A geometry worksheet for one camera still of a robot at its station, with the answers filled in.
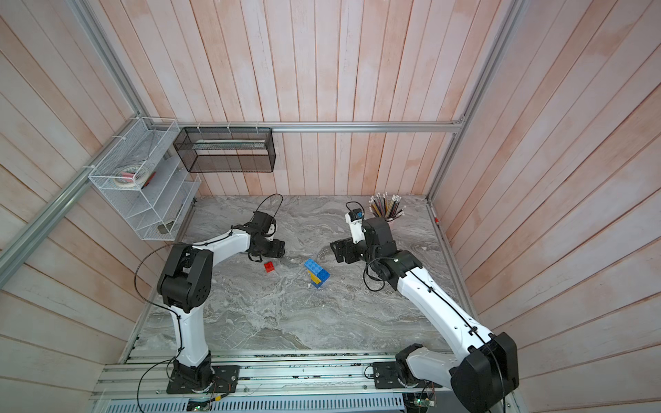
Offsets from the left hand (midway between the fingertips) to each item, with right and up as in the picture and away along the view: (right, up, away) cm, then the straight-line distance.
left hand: (275, 253), depth 101 cm
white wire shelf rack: (-32, +16, -22) cm, 43 cm away
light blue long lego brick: (+16, -3, -15) cm, 22 cm away
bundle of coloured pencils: (+44, +19, +1) cm, 48 cm away
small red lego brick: (-1, -5, -5) cm, 7 cm away
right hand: (+26, +7, -21) cm, 34 cm away
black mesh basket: (-21, +42, +3) cm, 47 cm away
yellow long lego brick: (+16, -6, -16) cm, 24 cm away
